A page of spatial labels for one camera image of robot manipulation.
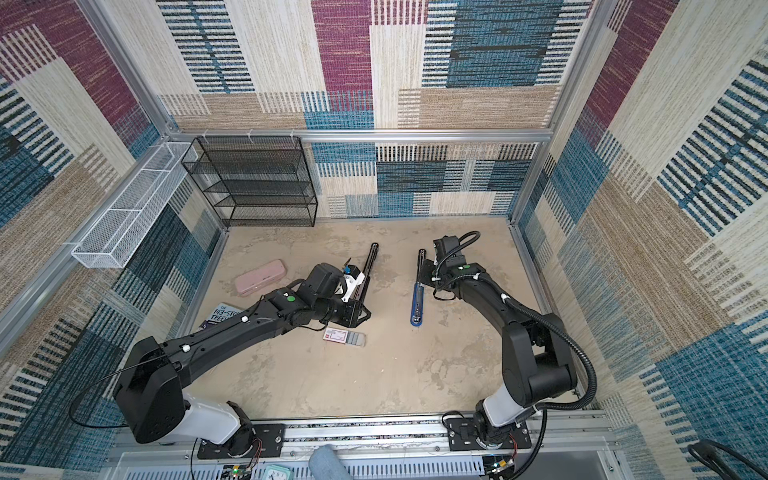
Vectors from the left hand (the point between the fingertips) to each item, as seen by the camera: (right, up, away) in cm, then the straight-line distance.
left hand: (368, 310), depth 79 cm
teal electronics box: (-20, -34, -12) cm, 41 cm away
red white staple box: (-10, -9, +10) cm, 17 cm away
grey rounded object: (-9, -32, -12) cm, 35 cm away
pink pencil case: (-40, +6, +23) cm, 47 cm away
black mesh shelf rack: (-44, +41, +31) cm, 67 cm away
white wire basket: (-59, +20, -7) cm, 63 cm away
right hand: (+16, +8, +11) cm, 21 cm away
